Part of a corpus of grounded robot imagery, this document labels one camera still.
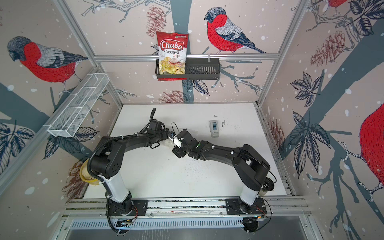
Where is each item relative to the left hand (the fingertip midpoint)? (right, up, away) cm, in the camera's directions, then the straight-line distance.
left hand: (167, 131), depth 100 cm
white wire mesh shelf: (-43, +10, -27) cm, 52 cm away
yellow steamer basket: (-41, -22, -20) cm, 51 cm away
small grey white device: (+32, +3, +1) cm, 32 cm away
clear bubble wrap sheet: (+1, -7, -7) cm, 10 cm away
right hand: (+9, -6, -12) cm, 16 cm away
